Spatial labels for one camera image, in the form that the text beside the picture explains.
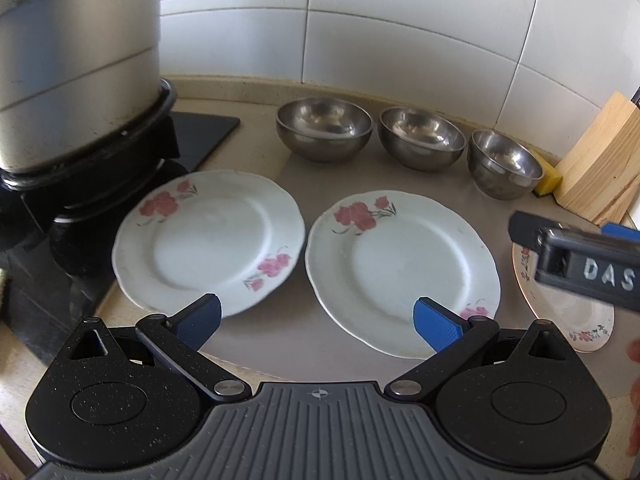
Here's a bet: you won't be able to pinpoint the small steel bowl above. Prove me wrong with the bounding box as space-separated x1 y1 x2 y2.
466 129 544 200

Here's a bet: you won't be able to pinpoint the large steel bowl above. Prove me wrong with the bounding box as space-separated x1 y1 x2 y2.
276 96 374 162

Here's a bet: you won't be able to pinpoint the large aluminium steamer pot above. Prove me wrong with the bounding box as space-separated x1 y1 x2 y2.
1 0 162 174

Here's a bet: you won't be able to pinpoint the wooden knife block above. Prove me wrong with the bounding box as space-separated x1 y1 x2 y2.
553 92 639 226

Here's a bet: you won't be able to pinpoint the white plate red flowers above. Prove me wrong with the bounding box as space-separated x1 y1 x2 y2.
112 170 306 318
305 190 501 359

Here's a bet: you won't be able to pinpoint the black gas stove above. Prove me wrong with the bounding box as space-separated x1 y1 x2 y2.
1 80 240 363

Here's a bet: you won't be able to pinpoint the yellow green sponge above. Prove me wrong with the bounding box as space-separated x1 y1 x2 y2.
532 151 562 197

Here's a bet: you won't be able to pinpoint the small floral pink-rimmed plate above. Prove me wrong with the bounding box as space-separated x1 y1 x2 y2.
512 243 615 353

